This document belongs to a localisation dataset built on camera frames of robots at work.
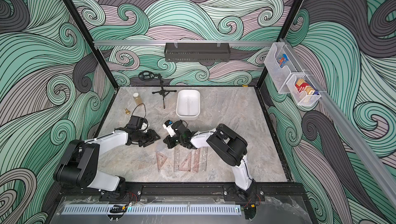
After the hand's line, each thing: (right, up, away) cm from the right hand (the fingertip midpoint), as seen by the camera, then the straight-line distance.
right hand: (165, 140), depth 90 cm
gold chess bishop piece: (-29, +16, +13) cm, 35 cm away
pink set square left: (-1, -9, -6) cm, 11 cm away
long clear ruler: (+22, -9, -6) cm, 25 cm away
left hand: (-4, +2, 0) cm, 5 cm away
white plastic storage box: (+13, +21, +20) cm, 31 cm away
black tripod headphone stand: (-13, +39, +5) cm, 42 cm away
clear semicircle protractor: (-3, -3, -1) cm, 4 cm away
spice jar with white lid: (-22, +25, +14) cm, 36 cm away
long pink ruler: (+18, -10, -7) cm, 22 cm away
